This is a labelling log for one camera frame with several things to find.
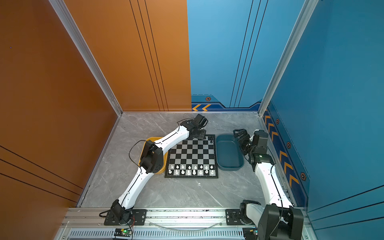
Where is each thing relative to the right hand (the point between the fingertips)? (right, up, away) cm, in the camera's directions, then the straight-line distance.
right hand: (234, 135), depth 82 cm
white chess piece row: (-24, -20, +5) cm, 32 cm away
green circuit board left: (-57, -46, -11) cm, 74 cm away
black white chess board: (-23, -15, +10) cm, 29 cm away
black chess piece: (-11, -5, +18) cm, 22 cm away
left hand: (-17, 0, +19) cm, 25 cm away
